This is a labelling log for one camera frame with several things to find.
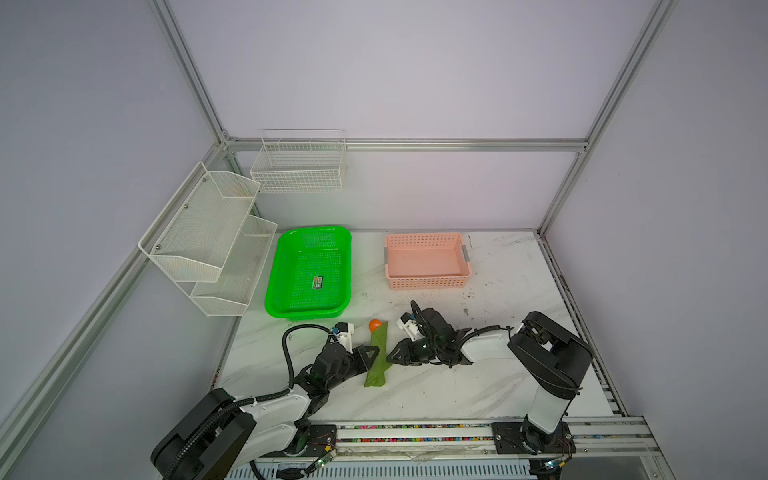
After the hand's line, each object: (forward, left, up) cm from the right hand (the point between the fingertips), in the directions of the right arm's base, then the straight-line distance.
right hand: (389, 361), depth 84 cm
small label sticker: (+29, +26, -1) cm, 39 cm away
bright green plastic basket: (+33, +30, -2) cm, 45 cm away
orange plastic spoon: (+10, +5, +3) cm, 12 cm away
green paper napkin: (-4, +3, +2) cm, 6 cm away
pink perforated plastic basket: (+40, -14, -2) cm, 42 cm away
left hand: (+2, +3, +2) cm, 4 cm away
